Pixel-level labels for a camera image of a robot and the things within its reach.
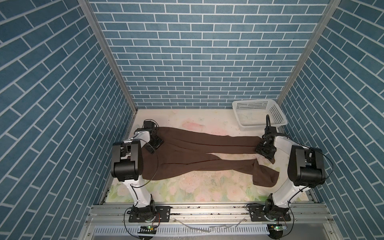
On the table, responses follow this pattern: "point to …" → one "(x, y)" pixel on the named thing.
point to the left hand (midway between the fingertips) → (160, 143)
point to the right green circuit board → (276, 229)
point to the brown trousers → (189, 151)
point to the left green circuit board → (148, 229)
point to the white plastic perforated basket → (252, 114)
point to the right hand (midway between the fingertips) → (260, 151)
